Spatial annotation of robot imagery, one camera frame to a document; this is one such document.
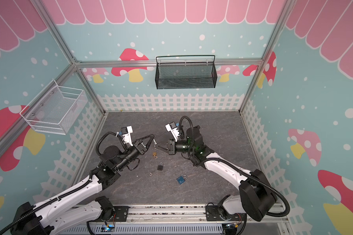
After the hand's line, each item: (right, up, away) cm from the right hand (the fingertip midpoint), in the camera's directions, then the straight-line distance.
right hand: (156, 147), depth 68 cm
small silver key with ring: (-1, +2, 0) cm, 2 cm away
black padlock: (-1, -16, +22) cm, 27 cm away
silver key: (-7, -19, +19) cm, 28 cm away
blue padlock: (+12, -21, +17) cm, 30 cm away
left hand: (-1, +4, +1) cm, 4 cm away
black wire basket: (+16, +42, +26) cm, 52 cm away
